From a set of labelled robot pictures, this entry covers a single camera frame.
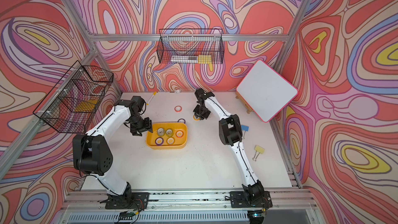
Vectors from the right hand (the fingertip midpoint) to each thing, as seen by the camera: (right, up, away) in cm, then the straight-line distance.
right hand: (198, 120), depth 104 cm
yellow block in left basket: (-52, +10, -32) cm, 62 cm away
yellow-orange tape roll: (-17, -12, -11) cm, 23 cm away
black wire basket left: (-61, +9, -32) cm, 70 cm away
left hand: (-28, -5, -17) cm, 33 cm away
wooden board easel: (+35, +7, +1) cm, 36 cm away
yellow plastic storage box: (-19, -9, -8) cm, 23 cm away
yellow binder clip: (+36, -16, -13) cm, 42 cm away
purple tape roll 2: (-12, 0, +1) cm, 12 cm away
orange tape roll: (-2, 0, 0) cm, 3 cm away
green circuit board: (-33, -42, -33) cm, 63 cm away
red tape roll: (-12, -8, -8) cm, 16 cm away
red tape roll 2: (-15, +7, +7) cm, 18 cm away
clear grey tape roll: (-24, -6, -10) cm, 26 cm away
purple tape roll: (-24, -12, -11) cm, 29 cm away
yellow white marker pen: (-35, +19, +15) cm, 42 cm away
